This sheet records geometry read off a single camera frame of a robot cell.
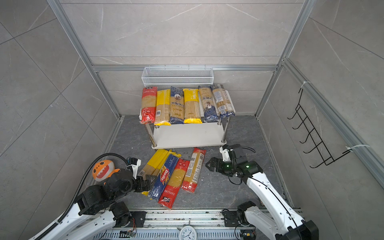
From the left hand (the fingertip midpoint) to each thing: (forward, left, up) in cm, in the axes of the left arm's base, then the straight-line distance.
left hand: (150, 174), depth 71 cm
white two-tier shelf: (+32, -19, -11) cm, 38 cm away
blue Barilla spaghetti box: (+3, -5, -11) cm, 13 cm away
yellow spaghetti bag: (+7, +1, -14) cm, 16 cm away
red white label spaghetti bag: (+7, -21, -14) cm, 26 cm away
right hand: (+5, -31, -3) cm, 32 cm away
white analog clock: (-23, -17, -13) cm, 32 cm away
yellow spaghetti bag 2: (+10, +5, -14) cm, 18 cm away
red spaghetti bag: (-3, -9, -14) cm, 17 cm away
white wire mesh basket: (+61, -13, +16) cm, 64 cm away
